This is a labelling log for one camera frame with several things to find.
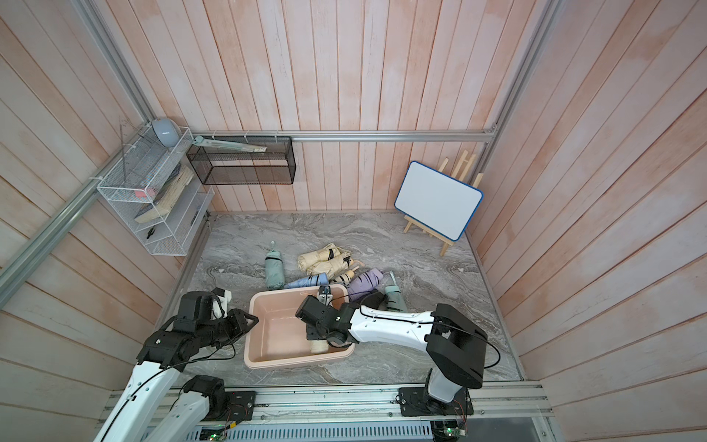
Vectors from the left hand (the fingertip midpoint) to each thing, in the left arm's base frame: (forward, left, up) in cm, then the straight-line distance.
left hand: (256, 325), depth 76 cm
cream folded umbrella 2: (+26, -24, -7) cm, 36 cm away
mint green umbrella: (+25, +1, -10) cm, 26 cm away
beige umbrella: (-4, -18, -4) cm, 19 cm away
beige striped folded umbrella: (+20, -25, -8) cm, 33 cm away
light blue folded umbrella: (+19, -14, -7) cm, 24 cm away
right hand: (+2, -15, -7) cm, 17 cm away
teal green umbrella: (+14, -42, -10) cm, 45 cm away
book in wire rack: (+31, +28, +20) cm, 47 cm away
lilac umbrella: (+19, -31, -9) cm, 38 cm away
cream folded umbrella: (+30, -17, -8) cm, 36 cm away
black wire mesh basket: (+58, +25, +12) cm, 64 cm away
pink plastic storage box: (+1, -4, -12) cm, 13 cm away
